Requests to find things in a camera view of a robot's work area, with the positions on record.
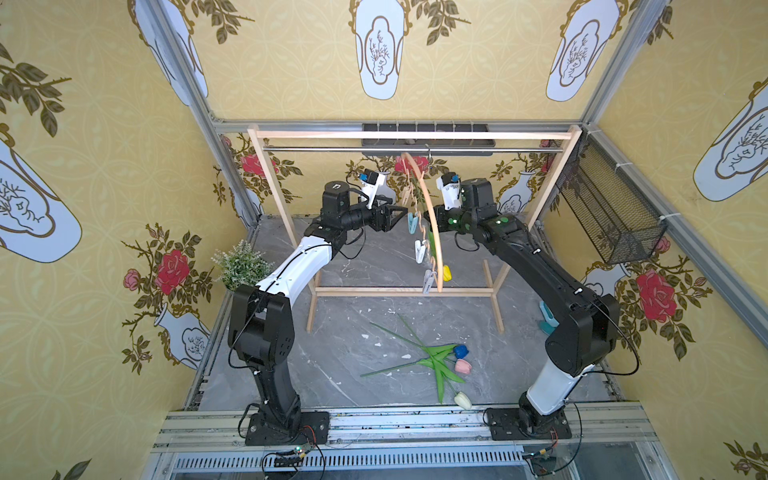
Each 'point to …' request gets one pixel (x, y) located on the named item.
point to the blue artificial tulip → (459, 350)
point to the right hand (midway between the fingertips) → (421, 216)
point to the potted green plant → (241, 265)
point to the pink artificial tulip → (461, 366)
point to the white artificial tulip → (461, 399)
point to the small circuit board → (291, 461)
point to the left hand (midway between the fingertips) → (403, 206)
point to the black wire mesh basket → (619, 219)
